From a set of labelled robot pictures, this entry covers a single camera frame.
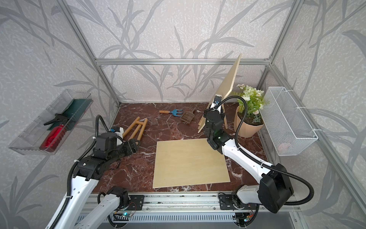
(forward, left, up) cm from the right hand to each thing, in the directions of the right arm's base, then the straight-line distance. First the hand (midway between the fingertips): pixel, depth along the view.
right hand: (217, 101), depth 74 cm
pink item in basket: (-20, -33, -14) cm, 41 cm away
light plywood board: (-18, +16, -37) cm, 44 cm away
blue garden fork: (+23, +28, -35) cm, 50 cm away
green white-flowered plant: (+5, -23, -5) cm, 24 cm away
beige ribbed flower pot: (-3, -22, -23) cm, 31 cm away
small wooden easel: (+10, +53, -33) cm, 63 cm away
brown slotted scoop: (+18, +17, -34) cm, 42 cm away
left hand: (-17, +42, -12) cm, 47 cm away
